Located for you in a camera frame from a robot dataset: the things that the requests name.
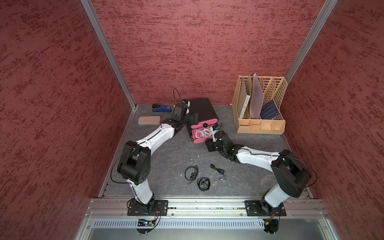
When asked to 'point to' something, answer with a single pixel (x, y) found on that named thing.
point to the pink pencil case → (149, 120)
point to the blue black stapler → (158, 108)
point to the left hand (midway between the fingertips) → (191, 118)
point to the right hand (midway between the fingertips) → (207, 143)
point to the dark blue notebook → (269, 111)
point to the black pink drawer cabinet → (207, 117)
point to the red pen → (228, 104)
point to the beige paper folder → (245, 89)
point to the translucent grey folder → (257, 98)
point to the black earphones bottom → (204, 183)
